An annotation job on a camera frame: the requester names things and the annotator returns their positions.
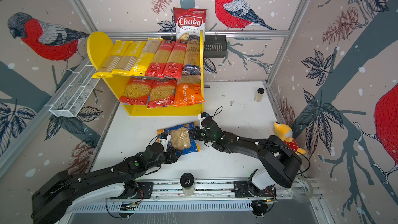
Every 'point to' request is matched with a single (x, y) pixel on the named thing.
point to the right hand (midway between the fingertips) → (187, 131)
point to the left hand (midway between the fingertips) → (182, 151)
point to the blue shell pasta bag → (179, 138)
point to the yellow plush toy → (285, 133)
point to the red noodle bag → (162, 94)
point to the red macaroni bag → (137, 91)
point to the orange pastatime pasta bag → (188, 90)
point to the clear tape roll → (302, 188)
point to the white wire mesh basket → (71, 101)
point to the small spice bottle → (259, 96)
